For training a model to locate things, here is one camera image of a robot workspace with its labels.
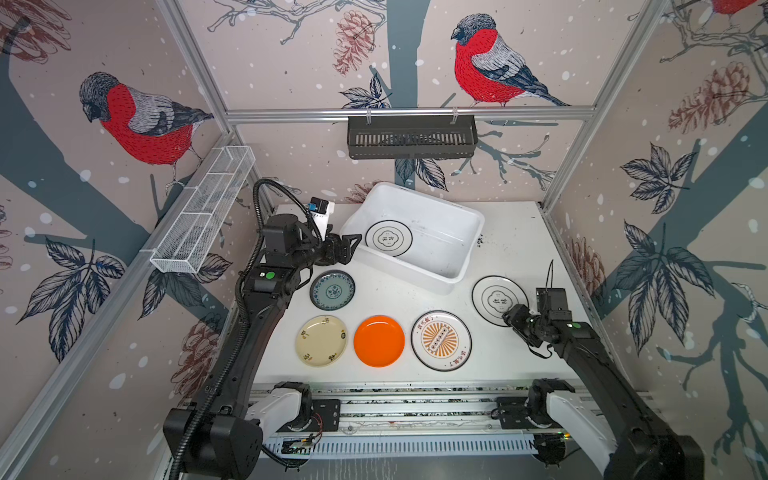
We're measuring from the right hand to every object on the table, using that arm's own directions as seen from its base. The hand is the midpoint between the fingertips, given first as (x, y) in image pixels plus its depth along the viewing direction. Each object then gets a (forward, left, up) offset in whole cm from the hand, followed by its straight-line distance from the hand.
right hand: (507, 321), depth 84 cm
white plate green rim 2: (+11, +1, -5) cm, 12 cm away
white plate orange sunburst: (-5, +19, -4) cm, 20 cm away
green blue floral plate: (+10, +54, -3) cm, 55 cm away
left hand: (+9, +45, +29) cm, 54 cm away
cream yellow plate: (-6, +55, -5) cm, 55 cm away
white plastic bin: (+35, +15, -3) cm, 38 cm away
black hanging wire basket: (+56, +28, +26) cm, 68 cm away
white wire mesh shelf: (+15, +85, +29) cm, 91 cm away
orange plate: (-6, +37, -3) cm, 38 cm away
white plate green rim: (+34, +36, -3) cm, 50 cm away
